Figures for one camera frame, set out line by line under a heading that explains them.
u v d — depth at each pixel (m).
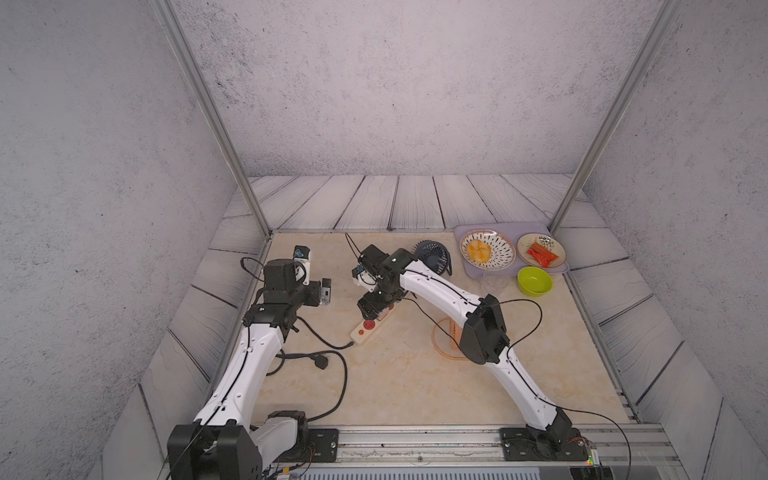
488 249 1.12
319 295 0.73
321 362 0.86
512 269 1.06
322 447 0.73
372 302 0.81
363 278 0.86
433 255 1.01
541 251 1.11
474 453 0.73
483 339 0.58
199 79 0.81
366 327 0.91
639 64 0.78
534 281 1.04
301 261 0.71
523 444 0.72
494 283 1.02
